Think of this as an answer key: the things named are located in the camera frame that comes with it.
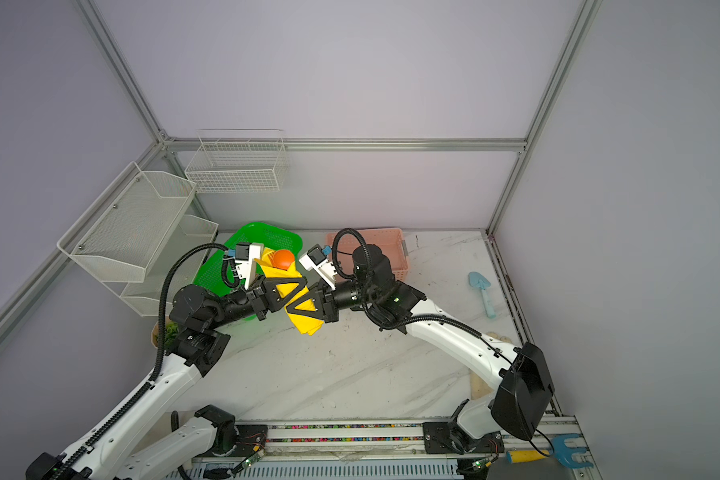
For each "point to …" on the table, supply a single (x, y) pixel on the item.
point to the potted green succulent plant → (171, 331)
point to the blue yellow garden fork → (558, 451)
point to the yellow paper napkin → (306, 325)
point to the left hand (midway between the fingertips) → (304, 284)
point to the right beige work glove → (480, 387)
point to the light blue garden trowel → (478, 281)
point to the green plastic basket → (272, 238)
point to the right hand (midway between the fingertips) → (289, 311)
